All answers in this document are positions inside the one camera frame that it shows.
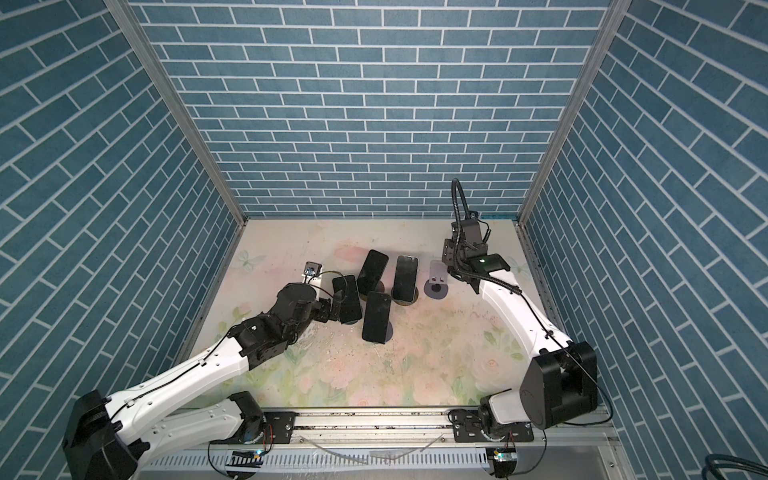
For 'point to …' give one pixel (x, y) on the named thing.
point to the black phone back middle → (371, 272)
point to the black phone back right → (405, 278)
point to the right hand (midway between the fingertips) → (461, 244)
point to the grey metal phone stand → (437, 286)
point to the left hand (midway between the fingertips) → (328, 289)
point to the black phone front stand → (377, 317)
